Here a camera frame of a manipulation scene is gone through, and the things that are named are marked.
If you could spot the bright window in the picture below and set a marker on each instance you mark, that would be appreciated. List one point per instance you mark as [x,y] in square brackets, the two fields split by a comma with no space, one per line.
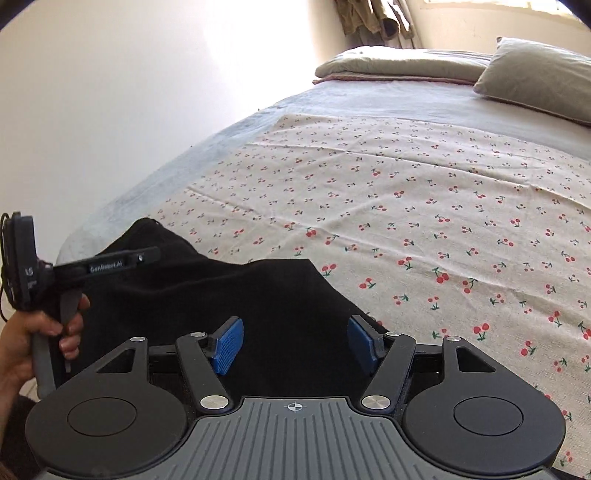
[545,6]

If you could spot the cherry print white sheet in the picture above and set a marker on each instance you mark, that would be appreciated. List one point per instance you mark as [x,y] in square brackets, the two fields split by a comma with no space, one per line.
[433,229]

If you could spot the grey bed sheet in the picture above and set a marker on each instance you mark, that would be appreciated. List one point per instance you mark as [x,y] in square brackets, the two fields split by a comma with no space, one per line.
[417,100]

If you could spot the black pants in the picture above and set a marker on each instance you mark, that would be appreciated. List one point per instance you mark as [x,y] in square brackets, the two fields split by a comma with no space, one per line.
[295,327]

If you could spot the hanging khaki jacket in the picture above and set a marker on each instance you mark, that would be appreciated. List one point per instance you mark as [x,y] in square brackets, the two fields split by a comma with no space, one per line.
[390,19]

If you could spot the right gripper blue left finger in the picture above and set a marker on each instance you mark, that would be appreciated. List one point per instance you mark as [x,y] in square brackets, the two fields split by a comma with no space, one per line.
[205,358]

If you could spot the folded grey quilt left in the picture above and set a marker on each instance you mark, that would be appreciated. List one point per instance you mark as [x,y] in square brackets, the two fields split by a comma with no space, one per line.
[379,63]

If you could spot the grey pillow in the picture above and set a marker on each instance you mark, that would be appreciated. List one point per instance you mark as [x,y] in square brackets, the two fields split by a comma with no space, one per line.
[539,76]

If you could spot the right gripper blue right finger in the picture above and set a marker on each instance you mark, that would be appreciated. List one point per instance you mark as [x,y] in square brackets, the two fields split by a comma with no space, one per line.
[385,358]

